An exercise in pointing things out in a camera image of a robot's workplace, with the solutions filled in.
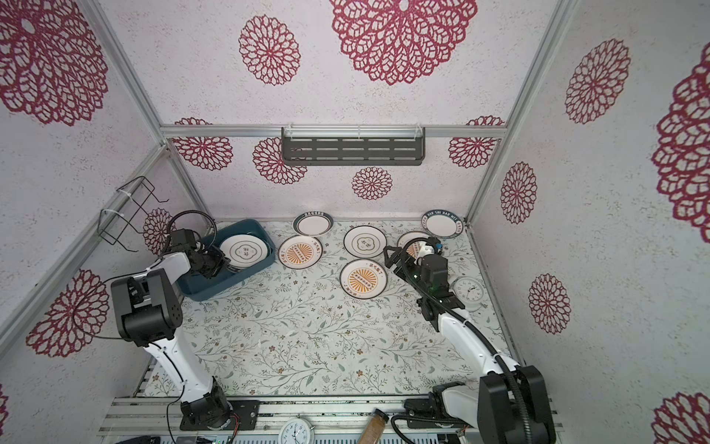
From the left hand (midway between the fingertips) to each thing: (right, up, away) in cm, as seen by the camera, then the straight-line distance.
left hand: (231, 262), depth 101 cm
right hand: (+56, +5, -19) cm, 60 cm away
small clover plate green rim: (+50, +8, +12) cm, 52 cm away
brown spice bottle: (+50, -40, -32) cm, 71 cm away
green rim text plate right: (+84, +16, +21) cm, 88 cm away
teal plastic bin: (-5, -8, -11) cm, 14 cm away
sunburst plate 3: (+62, +5, -26) cm, 67 cm away
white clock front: (+31, -40, -32) cm, 60 cm away
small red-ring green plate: (+27, +15, +17) cm, 36 cm away
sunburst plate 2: (+48, -6, +1) cm, 49 cm away
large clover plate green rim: (+2, +4, +5) cm, 7 cm away
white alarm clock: (+84, -9, -6) cm, 85 cm away
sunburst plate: (+24, +4, +9) cm, 26 cm away
